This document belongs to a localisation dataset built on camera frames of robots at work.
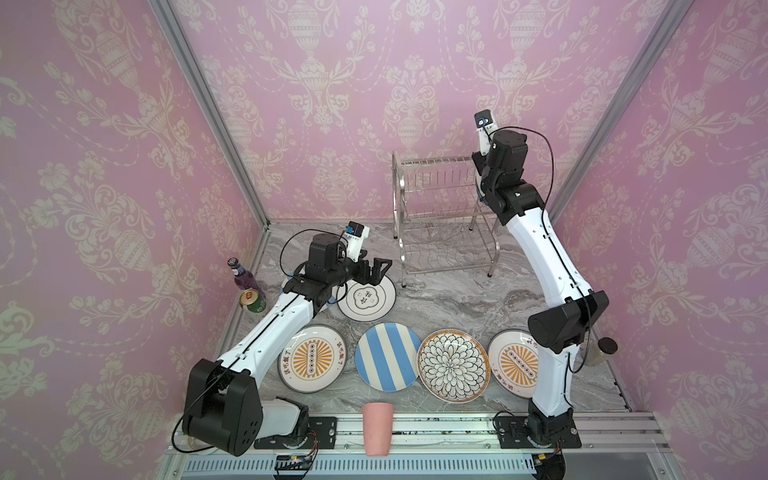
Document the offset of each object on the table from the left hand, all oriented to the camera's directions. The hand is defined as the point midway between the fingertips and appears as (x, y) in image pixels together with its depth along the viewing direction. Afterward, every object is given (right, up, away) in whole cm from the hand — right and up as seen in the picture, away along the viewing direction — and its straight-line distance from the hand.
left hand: (379, 258), depth 79 cm
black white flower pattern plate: (+21, -31, +5) cm, 38 cm away
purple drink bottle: (-41, -6, +8) cm, 42 cm away
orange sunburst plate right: (+38, -30, +6) cm, 49 cm away
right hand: (+31, +30, -7) cm, 44 cm away
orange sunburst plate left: (-19, -29, +6) cm, 36 cm away
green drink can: (-37, -12, +8) cm, 40 cm away
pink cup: (0, -38, -8) cm, 39 cm away
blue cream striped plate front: (+2, -29, +7) cm, 30 cm away
